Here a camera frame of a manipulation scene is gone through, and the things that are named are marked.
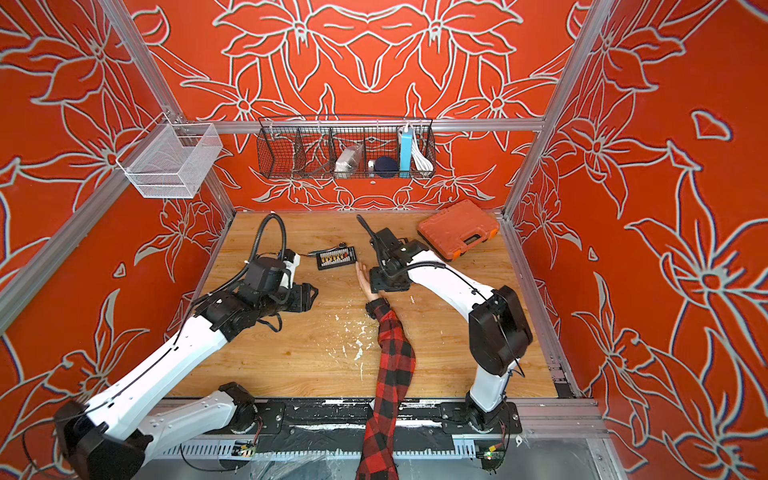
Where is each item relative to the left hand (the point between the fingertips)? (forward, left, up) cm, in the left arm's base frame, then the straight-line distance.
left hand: (310, 288), depth 77 cm
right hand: (+6, -16, -7) cm, 18 cm away
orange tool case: (+36, -45, -13) cm, 59 cm away
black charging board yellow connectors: (+23, -1, -16) cm, 28 cm away
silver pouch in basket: (+40, -6, +13) cm, 42 cm away
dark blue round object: (+41, -18, +10) cm, 46 cm away
